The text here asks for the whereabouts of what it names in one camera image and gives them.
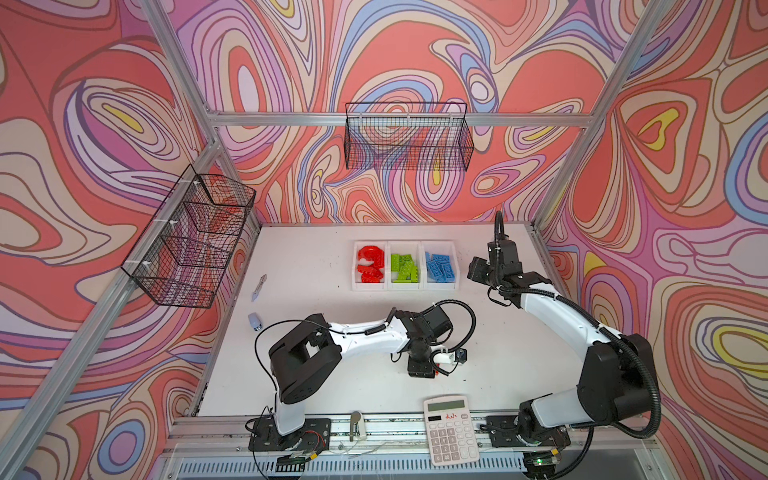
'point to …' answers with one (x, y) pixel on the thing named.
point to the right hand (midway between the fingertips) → (482, 273)
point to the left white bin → (356, 277)
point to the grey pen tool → (257, 290)
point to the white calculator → (451, 434)
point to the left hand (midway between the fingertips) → (435, 360)
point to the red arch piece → (373, 253)
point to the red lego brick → (370, 273)
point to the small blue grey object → (255, 321)
